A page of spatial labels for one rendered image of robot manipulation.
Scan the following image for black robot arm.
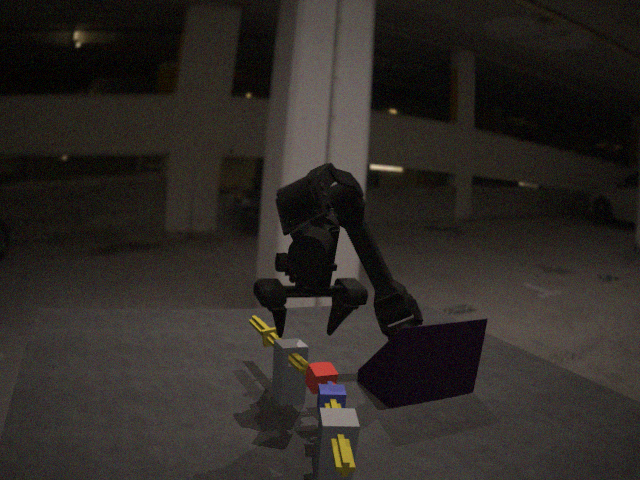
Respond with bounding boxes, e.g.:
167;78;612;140
275;162;423;341

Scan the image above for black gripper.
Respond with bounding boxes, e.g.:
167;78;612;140
253;257;368;338

